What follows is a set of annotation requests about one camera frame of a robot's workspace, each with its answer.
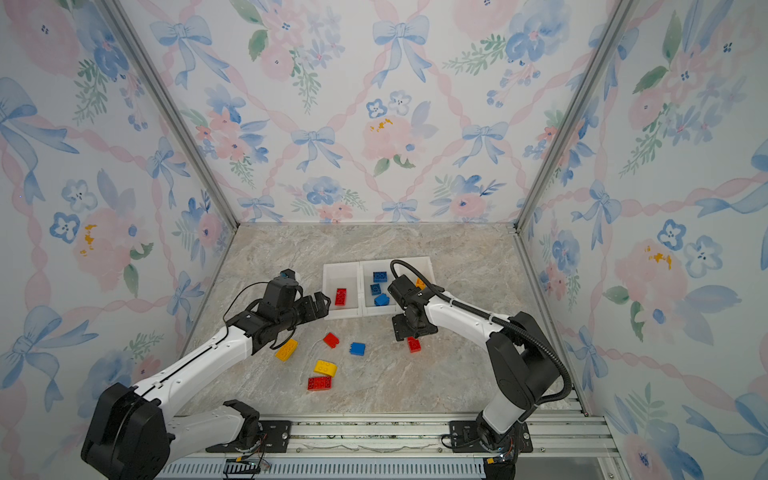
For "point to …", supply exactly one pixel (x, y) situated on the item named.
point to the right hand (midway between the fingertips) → (408, 329)
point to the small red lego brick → (331, 340)
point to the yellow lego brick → (326, 368)
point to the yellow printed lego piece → (420, 284)
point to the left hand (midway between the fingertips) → (319, 301)
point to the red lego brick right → (414, 344)
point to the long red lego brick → (341, 294)
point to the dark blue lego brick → (375, 289)
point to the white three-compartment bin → (361, 289)
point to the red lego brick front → (320, 383)
